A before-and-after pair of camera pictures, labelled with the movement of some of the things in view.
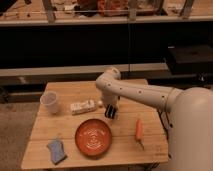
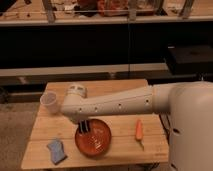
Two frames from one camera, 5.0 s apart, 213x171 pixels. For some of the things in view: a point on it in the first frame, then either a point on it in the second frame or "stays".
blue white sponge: [56, 151] stays
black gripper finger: [112, 111] → [88, 126]
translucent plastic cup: [49, 100] stays
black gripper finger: [109, 111] → [81, 127]
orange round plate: [93, 138] stays
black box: [190, 59] stays
